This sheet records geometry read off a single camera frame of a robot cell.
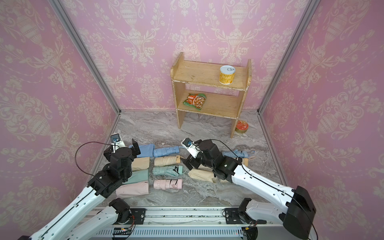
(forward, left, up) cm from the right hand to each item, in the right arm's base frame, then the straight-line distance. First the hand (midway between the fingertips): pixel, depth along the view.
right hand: (188, 150), depth 74 cm
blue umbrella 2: (+6, -33, -18) cm, 38 cm away
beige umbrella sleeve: (-5, -7, -16) cm, 19 cm away
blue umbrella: (+11, +15, -18) cm, 25 cm away
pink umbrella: (-10, +12, -18) cm, 24 cm away
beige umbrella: (+4, +16, -17) cm, 24 cm away
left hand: (+3, +30, +4) cm, 31 cm away
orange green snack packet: (+36, -6, +1) cm, 36 cm away
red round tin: (+27, -38, -18) cm, 50 cm away
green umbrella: (-3, +9, -17) cm, 19 cm away
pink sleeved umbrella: (-12, +31, -17) cm, 37 cm away
